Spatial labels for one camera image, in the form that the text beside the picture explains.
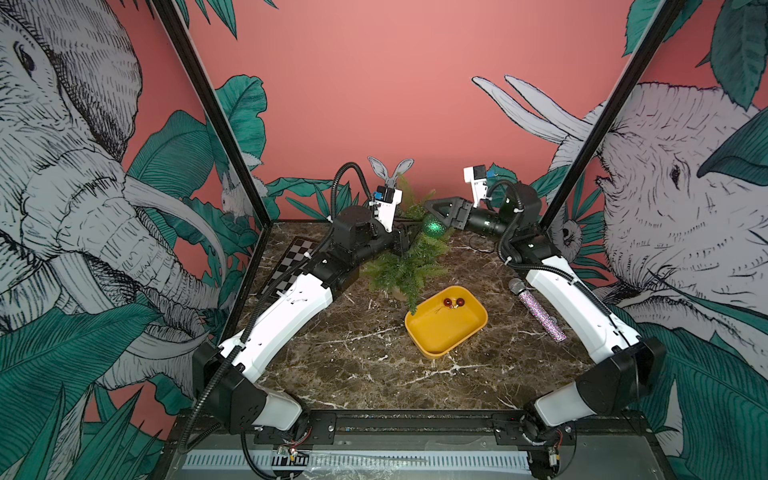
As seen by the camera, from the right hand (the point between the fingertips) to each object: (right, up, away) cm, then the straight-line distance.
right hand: (427, 205), depth 65 cm
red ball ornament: (+10, -27, +31) cm, 42 cm away
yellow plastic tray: (+9, -33, +29) cm, 45 cm away
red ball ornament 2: (+14, -27, +31) cm, 44 cm away
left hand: (-1, -3, +2) cm, 4 cm away
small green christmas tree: (-4, -16, +13) cm, 21 cm away
